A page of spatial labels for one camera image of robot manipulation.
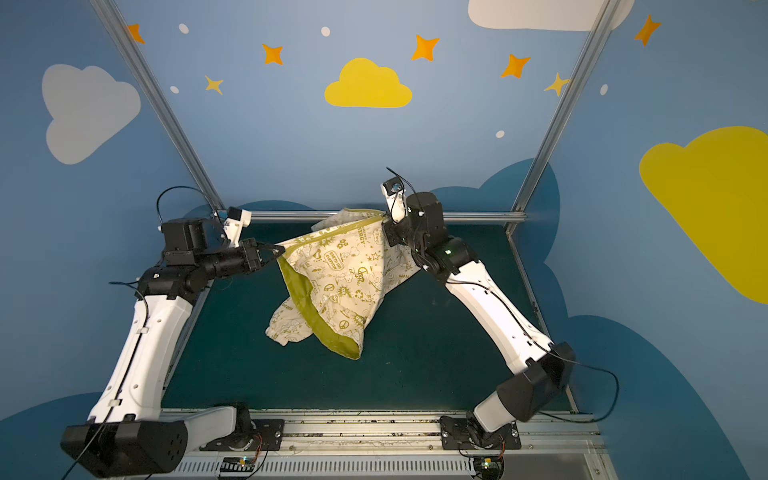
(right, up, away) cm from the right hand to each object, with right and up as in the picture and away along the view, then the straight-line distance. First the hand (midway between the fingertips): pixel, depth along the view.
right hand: (396, 206), depth 73 cm
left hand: (-28, -11, -3) cm, 30 cm away
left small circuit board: (-39, -64, 0) cm, 75 cm away
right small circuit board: (+24, -65, +1) cm, 69 cm away
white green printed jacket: (-16, -17, +10) cm, 26 cm away
